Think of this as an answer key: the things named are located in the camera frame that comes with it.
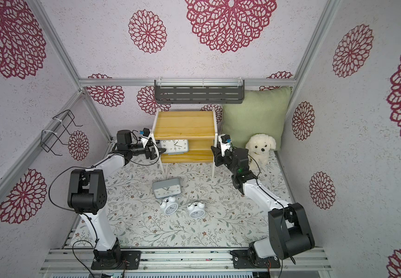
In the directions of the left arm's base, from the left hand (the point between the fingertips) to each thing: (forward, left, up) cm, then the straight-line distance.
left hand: (163, 145), depth 91 cm
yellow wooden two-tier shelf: (-1, -20, +14) cm, 24 cm away
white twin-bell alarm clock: (-29, -5, -10) cm, 31 cm away
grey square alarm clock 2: (-2, -7, +1) cm, 7 cm away
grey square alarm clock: (-20, -2, -11) cm, 23 cm away
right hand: (-6, -26, +7) cm, 28 cm away
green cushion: (+18, -55, +7) cm, 58 cm away
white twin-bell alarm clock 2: (-31, -18, -10) cm, 37 cm away
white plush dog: (0, -51, -1) cm, 51 cm away
